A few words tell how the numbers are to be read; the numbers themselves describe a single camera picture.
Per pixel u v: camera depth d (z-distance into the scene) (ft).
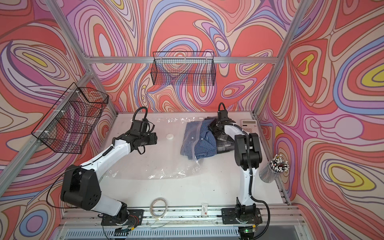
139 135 2.21
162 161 3.13
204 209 2.46
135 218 2.36
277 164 2.42
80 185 1.58
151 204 2.51
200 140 3.22
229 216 2.37
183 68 3.21
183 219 2.41
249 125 3.62
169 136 3.42
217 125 2.58
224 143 3.23
